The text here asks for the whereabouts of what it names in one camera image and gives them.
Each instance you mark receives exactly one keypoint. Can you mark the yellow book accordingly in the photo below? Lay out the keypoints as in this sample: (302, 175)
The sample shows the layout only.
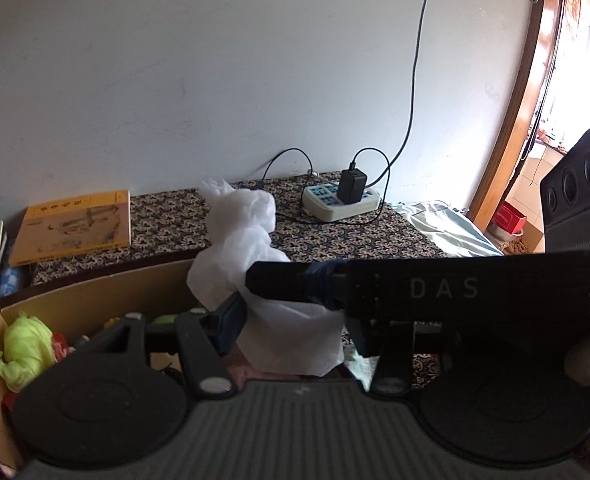
(73, 227)

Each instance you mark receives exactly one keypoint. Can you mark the black charger adapter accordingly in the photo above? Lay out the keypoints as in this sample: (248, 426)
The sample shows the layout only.
(351, 185)

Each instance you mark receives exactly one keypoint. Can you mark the white plastic bag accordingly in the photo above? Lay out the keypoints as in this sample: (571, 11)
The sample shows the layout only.
(285, 334)

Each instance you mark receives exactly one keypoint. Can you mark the white power strip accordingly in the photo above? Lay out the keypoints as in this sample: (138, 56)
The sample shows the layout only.
(321, 201)

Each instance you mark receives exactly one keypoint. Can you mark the wooden door frame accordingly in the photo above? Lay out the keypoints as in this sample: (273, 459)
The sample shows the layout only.
(540, 40)

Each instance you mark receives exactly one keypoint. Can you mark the brown cardboard box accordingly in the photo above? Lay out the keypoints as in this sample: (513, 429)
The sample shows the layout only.
(82, 303)

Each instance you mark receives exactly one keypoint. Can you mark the red box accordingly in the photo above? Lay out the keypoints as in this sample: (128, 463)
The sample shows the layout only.
(509, 218)

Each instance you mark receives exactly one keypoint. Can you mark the striped bed sheet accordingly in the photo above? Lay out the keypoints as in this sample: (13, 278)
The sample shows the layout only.
(448, 229)

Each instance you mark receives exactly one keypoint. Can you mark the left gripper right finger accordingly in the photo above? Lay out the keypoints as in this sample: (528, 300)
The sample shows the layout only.
(324, 283)

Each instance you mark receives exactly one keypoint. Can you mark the green round plush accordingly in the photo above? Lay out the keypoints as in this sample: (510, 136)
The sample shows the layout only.
(165, 319)

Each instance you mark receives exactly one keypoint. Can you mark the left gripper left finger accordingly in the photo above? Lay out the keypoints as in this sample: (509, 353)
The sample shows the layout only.
(227, 322)

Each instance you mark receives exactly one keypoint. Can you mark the yellow green red plush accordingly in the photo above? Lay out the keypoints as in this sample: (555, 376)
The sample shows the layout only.
(29, 349)

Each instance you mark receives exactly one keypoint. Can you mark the pink plush toy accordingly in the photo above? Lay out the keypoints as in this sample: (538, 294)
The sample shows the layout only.
(242, 371)

